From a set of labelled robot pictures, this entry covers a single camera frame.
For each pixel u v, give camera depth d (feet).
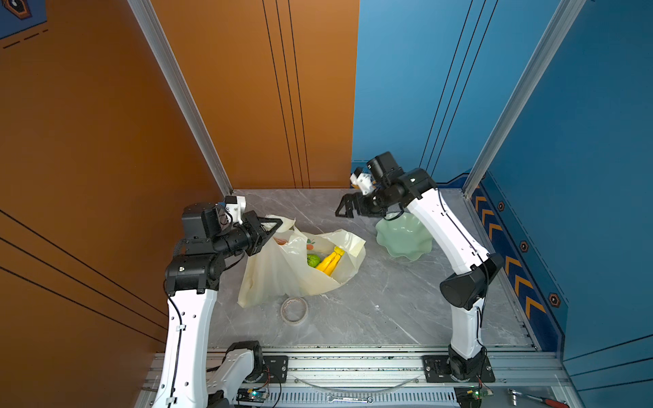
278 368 2.41
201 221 1.48
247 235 1.78
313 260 2.93
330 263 2.93
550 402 2.23
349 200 2.19
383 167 1.94
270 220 2.04
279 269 2.34
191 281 1.37
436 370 2.38
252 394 2.32
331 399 2.28
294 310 2.78
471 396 2.31
